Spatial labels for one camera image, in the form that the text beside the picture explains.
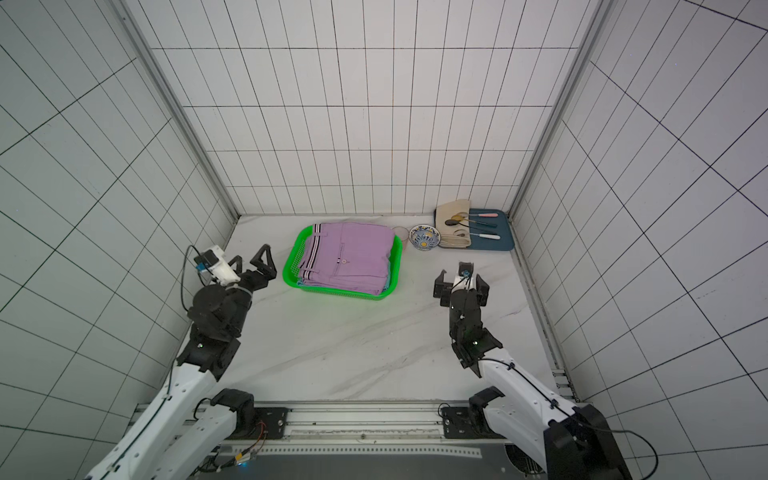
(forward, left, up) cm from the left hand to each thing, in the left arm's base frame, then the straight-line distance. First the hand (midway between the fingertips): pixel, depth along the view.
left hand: (258, 255), depth 74 cm
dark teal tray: (+34, -79, -27) cm, 90 cm away
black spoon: (+36, -59, -25) cm, 74 cm away
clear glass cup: (+25, -38, -19) cm, 49 cm away
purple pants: (+12, -20, -16) cm, 28 cm away
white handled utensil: (+30, -72, -27) cm, 82 cm away
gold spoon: (+38, -62, -25) cm, 77 cm away
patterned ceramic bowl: (+27, -47, -25) cm, 59 cm away
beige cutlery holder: (+31, -56, -26) cm, 69 cm away
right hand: (+2, -51, -9) cm, 51 cm away
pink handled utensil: (+41, -74, -27) cm, 88 cm away
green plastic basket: (+8, -2, -19) cm, 21 cm away
